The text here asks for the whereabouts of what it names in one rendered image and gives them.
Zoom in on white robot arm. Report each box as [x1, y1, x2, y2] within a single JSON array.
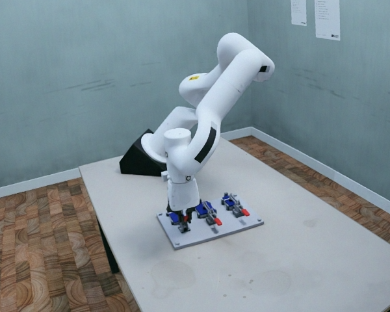
[[141, 33, 274, 183]]

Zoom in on blue plate with white stripe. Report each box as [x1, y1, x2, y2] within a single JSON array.
[[167, 211, 179, 224]]

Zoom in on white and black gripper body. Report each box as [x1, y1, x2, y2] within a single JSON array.
[[167, 177, 200, 211]]

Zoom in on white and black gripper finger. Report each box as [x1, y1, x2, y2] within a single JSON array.
[[166, 202, 184, 226], [185, 202, 201, 224]]

